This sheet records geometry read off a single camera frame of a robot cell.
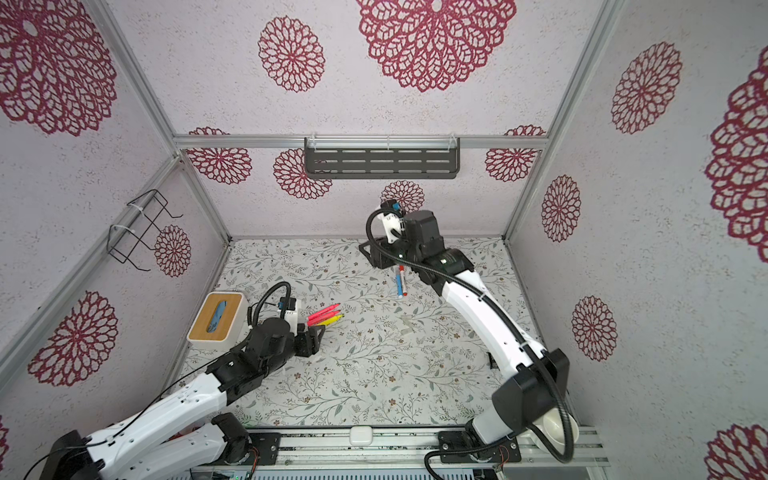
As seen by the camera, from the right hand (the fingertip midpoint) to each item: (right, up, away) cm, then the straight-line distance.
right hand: (369, 239), depth 73 cm
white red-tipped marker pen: (+11, -12, +33) cm, 37 cm away
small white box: (-2, -49, +2) cm, 49 cm away
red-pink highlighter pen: (-17, -24, +24) cm, 38 cm away
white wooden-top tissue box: (-46, -24, +18) cm, 55 cm away
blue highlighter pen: (+9, -13, +33) cm, 37 cm away
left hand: (-15, -24, +8) cm, 30 cm away
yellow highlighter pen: (-13, -24, +24) cm, 37 cm away
